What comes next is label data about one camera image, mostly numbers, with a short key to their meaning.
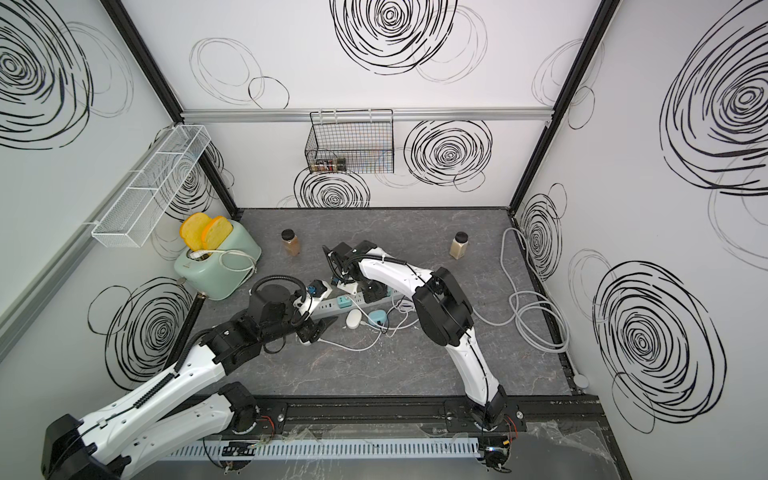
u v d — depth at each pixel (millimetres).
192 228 863
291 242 1002
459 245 991
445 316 532
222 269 874
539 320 910
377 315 906
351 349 846
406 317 807
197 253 862
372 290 828
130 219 717
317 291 642
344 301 866
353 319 895
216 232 867
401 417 754
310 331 678
